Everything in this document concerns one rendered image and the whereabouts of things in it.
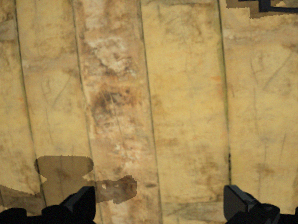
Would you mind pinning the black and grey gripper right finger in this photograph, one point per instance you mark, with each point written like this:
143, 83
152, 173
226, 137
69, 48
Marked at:
235, 201

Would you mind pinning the black power strip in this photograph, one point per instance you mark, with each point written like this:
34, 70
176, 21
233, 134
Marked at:
265, 6

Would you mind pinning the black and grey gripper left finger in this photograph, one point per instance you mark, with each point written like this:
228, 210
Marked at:
82, 201

